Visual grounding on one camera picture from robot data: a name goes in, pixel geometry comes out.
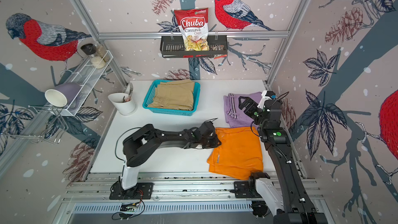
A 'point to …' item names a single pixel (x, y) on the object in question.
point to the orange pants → (240, 154)
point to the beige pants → (176, 94)
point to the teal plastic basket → (150, 93)
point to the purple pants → (235, 115)
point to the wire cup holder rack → (47, 124)
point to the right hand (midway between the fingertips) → (243, 99)
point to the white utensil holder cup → (126, 108)
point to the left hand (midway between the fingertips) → (224, 142)
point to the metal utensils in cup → (128, 98)
